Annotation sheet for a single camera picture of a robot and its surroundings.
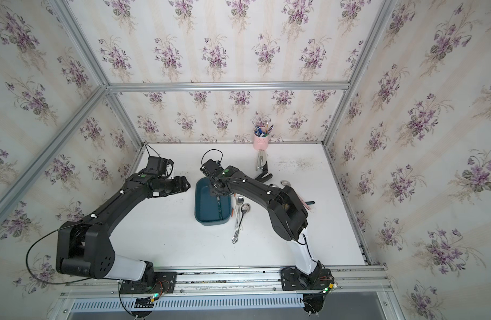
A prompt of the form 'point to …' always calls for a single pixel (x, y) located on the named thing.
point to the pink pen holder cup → (260, 143)
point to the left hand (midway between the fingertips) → (186, 187)
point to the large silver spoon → (245, 208)
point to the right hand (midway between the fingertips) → (220, 190)
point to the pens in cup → (259, 131)
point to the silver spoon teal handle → (219, 208)
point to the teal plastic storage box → (207, 212)
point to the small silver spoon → (239, 201)
